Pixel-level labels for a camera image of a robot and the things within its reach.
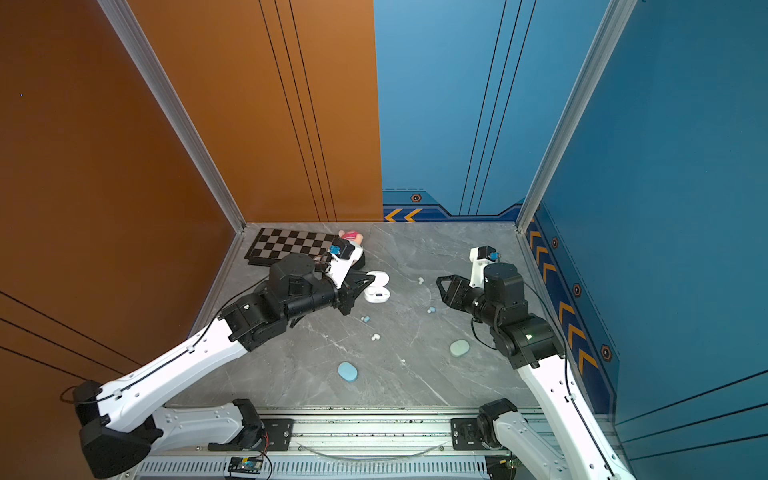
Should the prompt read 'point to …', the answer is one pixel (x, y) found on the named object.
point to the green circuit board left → (247, 465)
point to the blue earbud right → (431, 310)
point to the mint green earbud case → (459, 347)
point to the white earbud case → (376, 292)
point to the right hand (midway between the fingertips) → (438, 282)
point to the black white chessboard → (271, 243)
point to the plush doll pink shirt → (351, 235)
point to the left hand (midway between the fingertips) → (373, 274)
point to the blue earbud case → (347, 371)
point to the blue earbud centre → (365, 318)
